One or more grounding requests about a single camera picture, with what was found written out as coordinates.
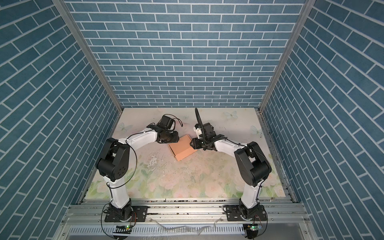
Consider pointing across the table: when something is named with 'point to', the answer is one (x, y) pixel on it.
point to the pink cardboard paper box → (183, 148)
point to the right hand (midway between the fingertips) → (192, 141)
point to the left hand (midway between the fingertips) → (177, 138)
